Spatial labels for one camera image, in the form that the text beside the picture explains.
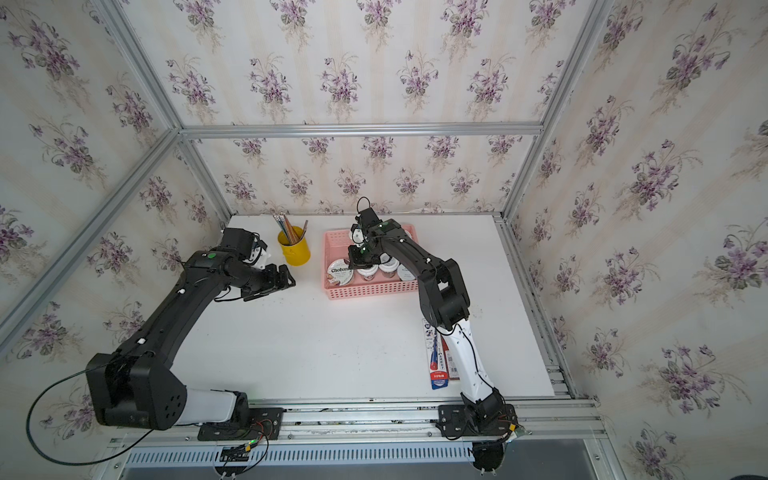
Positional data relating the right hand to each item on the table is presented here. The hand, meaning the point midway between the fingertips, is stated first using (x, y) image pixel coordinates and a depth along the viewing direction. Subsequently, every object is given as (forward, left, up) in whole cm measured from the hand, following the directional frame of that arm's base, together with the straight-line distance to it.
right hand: (353, 265), depth 96 cm
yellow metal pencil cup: (+5, +20, -1) cm, 21 cm away
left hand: (-13, +17, +9) cm, 23 cm away
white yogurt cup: (-1, -12, 0) cm, 12 cm away
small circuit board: (-50, +24, -9) cm, 56 cm away
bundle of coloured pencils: (+10, +22, +6) cm, 25 cm away
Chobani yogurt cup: (-2, +5, -1) cm, 5 cm away
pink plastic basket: (+12, +8, -5) cm, 15 cm away
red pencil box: (-30, -30, -5) cm, 42 cm away
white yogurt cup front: (-2, -5, -1) cm, 6 cm away
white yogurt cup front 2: (+4, -2, +10) cm, 11 cm away
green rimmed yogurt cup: (-2, -17, -1) cm, 17 cm away
